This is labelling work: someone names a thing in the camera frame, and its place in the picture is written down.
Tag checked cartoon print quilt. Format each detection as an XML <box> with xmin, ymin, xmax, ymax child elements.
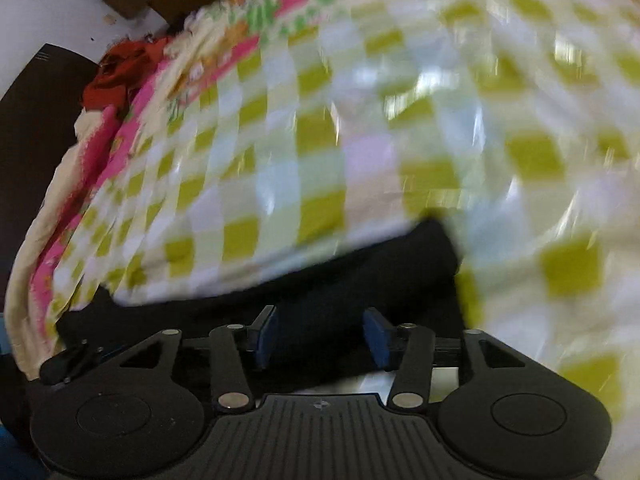
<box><xmin>30</xmin><ymin>0</ymin><xmax>640</xmax><ymax>480</ymax></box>

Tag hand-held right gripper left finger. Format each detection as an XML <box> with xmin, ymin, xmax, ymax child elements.
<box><xmin>114</xmin><ymin>304</ymin><xmax>279</xmax><ymax>414</ymax></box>

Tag black pants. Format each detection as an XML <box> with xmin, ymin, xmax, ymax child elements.
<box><xmin>54</xmin><ymin>217</ymin><xmax>470</xmax><ymax>378</ymax></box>

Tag rust red garment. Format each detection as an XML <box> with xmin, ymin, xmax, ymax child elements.
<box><xmin>81</xmin><ymin>39</ymin><xmax>168</xmax><ymax>112</ymax></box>

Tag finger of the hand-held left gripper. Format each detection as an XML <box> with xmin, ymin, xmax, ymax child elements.
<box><xmin>39</xmin><ymin>339</ymin><xmax>120</xmax><ymax>387</ymax></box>

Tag dark wooden headboard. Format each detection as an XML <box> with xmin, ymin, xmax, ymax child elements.
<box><xmin>0</xmin><ymin>44</ymin><xmax>103</xmax><ymax>321</ymax></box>

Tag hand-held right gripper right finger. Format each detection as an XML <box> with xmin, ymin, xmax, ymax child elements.
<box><xmin>362</xmin><ymin>306</ymin><xmax>523</xmax><ymax>413</ymax></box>

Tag cream blanket with pink trim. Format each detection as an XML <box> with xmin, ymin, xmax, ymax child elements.
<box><xmin>4</xmin><ymin>107</ymin><xmax>118</xmax><ymax>378</ymax></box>

